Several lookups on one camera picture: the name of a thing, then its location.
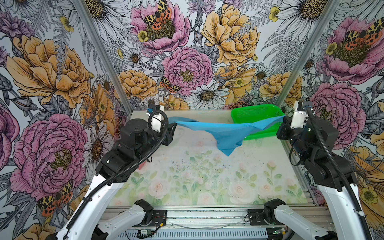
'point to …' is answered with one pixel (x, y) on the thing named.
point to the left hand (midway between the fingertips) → (170, 127)
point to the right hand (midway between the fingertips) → (282, 121)
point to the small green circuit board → (276, 232)
